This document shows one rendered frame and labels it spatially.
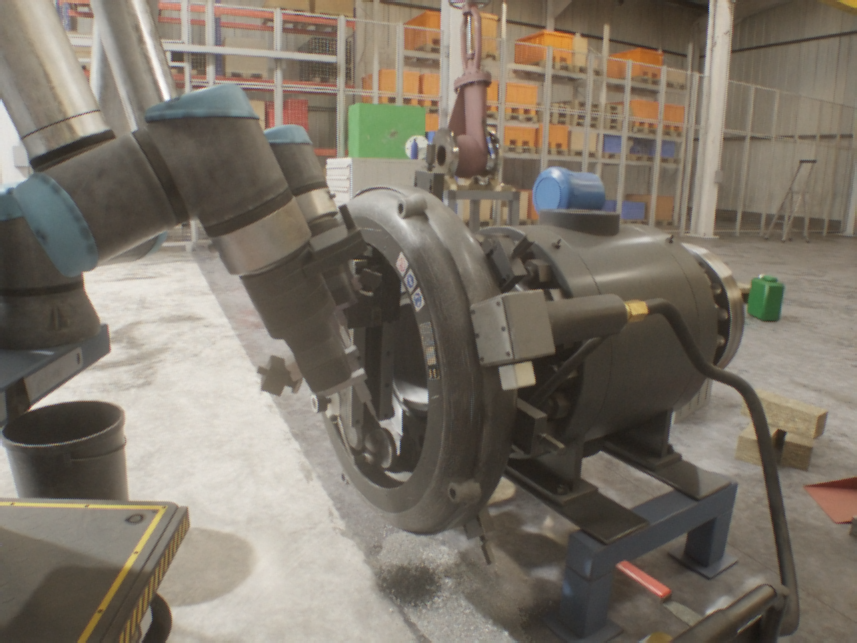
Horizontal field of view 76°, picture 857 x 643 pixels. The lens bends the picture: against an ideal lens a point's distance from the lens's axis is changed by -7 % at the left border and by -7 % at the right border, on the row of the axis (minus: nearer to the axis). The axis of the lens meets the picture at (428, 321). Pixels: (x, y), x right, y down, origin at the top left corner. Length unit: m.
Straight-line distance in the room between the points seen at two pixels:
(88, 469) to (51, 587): 0.53
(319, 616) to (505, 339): 0.88
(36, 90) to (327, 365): 0.39
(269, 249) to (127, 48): 0.54
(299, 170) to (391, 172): 4.19
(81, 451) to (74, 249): 1.16
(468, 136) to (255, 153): 5.15
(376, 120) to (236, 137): 8.01
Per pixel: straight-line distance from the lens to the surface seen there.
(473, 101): 5.73
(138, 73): 1.00
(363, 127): 8.47
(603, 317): 1.05
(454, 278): 1.01
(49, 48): 0.69
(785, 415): 2.60
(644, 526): 1.46
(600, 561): 1.38
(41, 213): 0.54
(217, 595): 1.63
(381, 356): 1.32
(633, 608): 1.63
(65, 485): 1.71
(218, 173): 0.54
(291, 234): 0.56
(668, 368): 1.51
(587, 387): 1.30
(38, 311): 1.13
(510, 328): 0.90
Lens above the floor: 1.00
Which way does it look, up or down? 14 degrees down
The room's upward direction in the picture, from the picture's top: 1 degrees clockwise
